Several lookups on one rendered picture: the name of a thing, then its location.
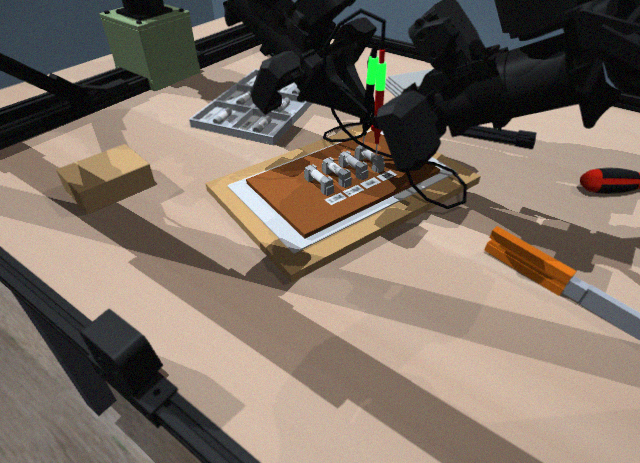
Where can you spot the red and black screwdriver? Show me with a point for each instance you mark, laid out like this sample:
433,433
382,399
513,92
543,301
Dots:
610,180

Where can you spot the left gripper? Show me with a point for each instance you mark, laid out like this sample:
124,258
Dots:
346,90

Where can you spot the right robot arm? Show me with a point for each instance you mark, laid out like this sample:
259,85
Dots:
560,71

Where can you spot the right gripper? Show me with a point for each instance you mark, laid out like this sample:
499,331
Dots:
413,132

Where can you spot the tan rectangular block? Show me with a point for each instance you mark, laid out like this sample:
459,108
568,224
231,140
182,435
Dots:
105,178

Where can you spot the red test probe with black lead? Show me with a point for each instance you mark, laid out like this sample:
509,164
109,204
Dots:
377,103

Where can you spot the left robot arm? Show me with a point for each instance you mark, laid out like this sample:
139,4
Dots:
304,14

